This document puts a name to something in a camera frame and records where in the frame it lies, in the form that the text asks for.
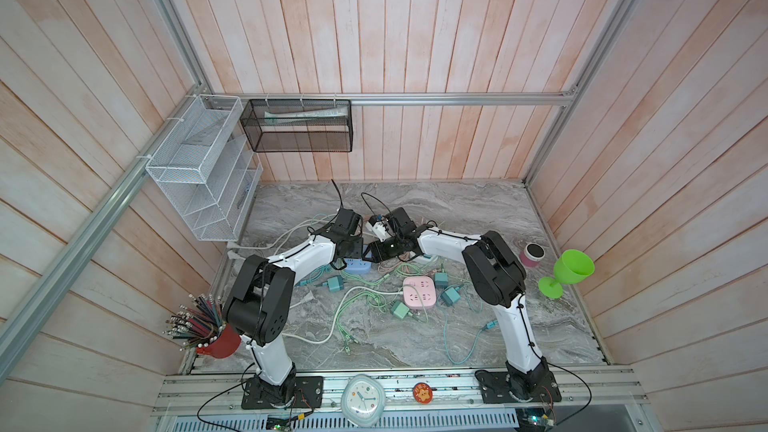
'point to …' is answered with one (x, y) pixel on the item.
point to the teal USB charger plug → (441, 280)
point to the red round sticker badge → (423, 393)
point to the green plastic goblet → (571, 267)
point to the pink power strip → (419, 292)
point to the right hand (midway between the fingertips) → (368, 256)
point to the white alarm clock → (363, 399)
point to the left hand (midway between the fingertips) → (353, 251)
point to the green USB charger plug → (401, 310)
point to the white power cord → (337, 313)
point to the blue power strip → (357, 267)
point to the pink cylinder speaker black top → (532, 254)
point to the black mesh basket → (298, 125)
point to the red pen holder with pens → (202, 326)
